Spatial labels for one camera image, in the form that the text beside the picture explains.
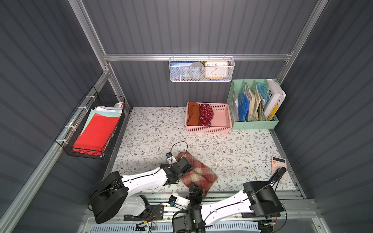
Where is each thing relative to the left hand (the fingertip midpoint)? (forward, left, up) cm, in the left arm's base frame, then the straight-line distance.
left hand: (182, 169), depth 85 cm
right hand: (-12, -5, +4) cm, 14 cm away
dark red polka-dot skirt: (+40, -17, +4) cm, 44 cm away
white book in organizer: (+40, -62, +23) cm, 77 cm away
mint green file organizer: (+37, -46, +18) cm, 62 cm away
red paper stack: (+8, +39, +29) cm, 49 cm away
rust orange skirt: (+41, -8, +4) cm, 42 cm away
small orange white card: (+4, -59, -1) cm, 59 cm away
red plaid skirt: (-5, -10, +4) cm, 12 cm away
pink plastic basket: (+40, -30, -4) cm, 50 cm away
